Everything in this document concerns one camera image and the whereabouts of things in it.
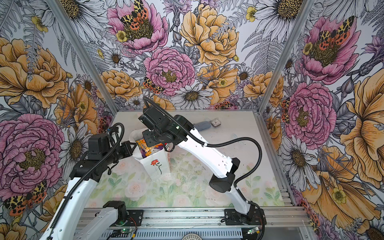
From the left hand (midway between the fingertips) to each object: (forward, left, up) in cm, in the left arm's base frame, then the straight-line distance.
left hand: (136, 149), depth 74 cm
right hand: (-2, -10, +9) cm, 14 cm away
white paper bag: (-6, -9, -6) cm, 12 cm away
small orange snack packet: (0, -4, -2) cm, 5 cm away
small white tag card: (+34, -44, -20) cm, 59 cm away
